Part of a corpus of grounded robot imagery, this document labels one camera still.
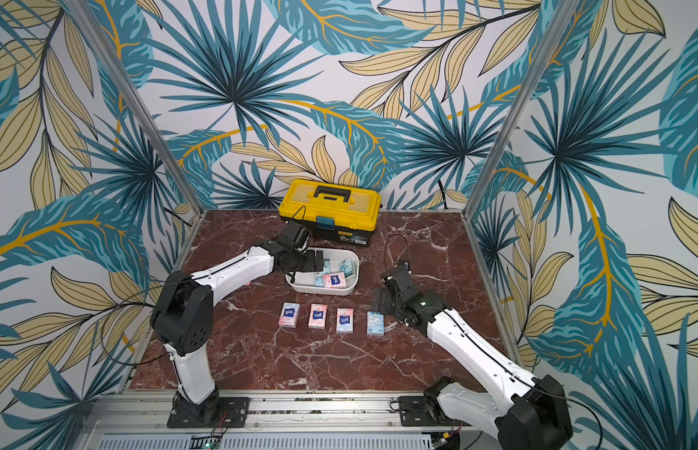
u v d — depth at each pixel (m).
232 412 0.74
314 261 0.84
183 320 0.48
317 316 0.88
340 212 0.96
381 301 0.94
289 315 0.88
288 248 0.70
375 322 0.88
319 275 0.97
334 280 0.93
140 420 0.73
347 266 0.98
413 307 0.56
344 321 0.88
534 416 0.38
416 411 0.73
